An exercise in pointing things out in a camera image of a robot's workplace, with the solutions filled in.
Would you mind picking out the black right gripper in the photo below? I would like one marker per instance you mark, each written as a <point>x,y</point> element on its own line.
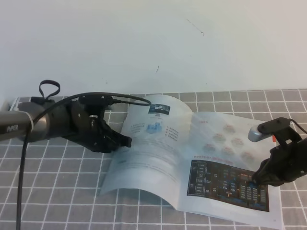
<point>288,165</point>

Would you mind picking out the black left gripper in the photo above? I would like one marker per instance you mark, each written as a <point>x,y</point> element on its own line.
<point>92,131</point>

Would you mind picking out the white logistics brochure book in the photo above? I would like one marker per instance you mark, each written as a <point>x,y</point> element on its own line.
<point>199,163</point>

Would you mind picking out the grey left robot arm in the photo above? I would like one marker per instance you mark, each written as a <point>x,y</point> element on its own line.
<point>13,124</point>

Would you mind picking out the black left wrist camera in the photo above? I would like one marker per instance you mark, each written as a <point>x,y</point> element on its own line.
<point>96,100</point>

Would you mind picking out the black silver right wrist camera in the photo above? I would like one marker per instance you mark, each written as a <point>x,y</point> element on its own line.
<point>280,128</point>

